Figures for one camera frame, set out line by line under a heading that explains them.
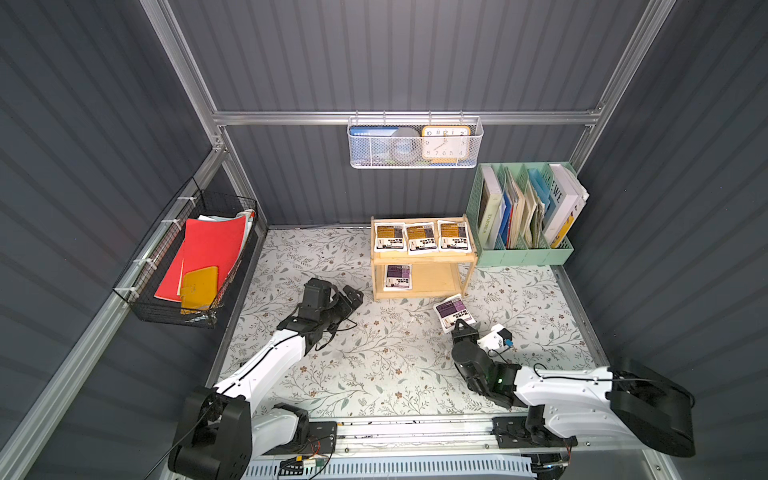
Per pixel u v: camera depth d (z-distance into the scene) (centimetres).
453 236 87
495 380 63
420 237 87
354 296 78
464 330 80
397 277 101
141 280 61
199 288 68
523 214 99
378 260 84
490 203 95
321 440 73
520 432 74
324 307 69
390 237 87
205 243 74
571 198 94
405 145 87
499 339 74
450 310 86
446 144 88
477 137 84
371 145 84
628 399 44
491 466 71
